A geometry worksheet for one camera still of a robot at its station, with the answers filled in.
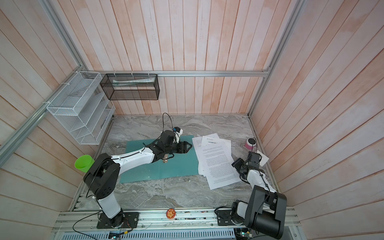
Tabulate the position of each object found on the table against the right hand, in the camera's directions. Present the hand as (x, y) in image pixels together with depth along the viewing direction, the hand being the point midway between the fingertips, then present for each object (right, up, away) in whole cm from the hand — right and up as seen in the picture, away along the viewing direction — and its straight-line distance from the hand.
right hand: (237, 164), depth 91 cm
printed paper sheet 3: (-11, +16, +16) cm, 25 cm away
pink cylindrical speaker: (+11, +12, +6) cm, 17 cm away
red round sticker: (-40, -22, -15) cm, 48 cm away
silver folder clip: (-43, +7, -17) cm, 46 cm away
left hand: (-31, +10, -4) cm, 33 cm away
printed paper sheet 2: (-24, +13, +12) cm, 30 cm away
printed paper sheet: (-12, +1, +4) cm, 12 cm away
